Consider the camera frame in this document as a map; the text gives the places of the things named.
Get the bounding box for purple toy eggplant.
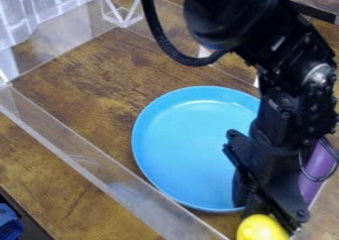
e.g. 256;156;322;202
299;141;339;204

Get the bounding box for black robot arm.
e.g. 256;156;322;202
184;0;339;232

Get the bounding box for yellow toy lemon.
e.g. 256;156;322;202
236;214;289;240

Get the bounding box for black braided cable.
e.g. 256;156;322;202
138;0;230;67

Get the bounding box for blue object at corner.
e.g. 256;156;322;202
0;203;24;240

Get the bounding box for blue round plastic tray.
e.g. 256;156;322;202
131;86;259;213

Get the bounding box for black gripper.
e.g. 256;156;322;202
223;124;310;234

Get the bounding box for white mesh curtain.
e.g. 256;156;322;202
0;0;131;50

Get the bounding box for clear acrylic enclosure wall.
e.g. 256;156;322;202
0;0;339;240

